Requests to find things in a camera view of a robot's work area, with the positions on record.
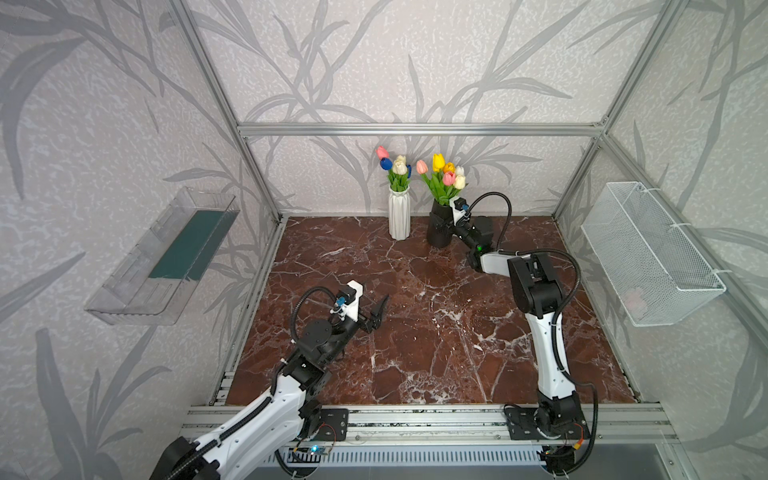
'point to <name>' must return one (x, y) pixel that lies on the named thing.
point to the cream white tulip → (401, 160)
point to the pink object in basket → (635, 302)
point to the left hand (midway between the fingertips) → (379, 281)
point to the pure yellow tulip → (438, 161)
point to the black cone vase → (443, 212)
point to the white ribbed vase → (399, 213)
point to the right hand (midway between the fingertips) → (444, 198)
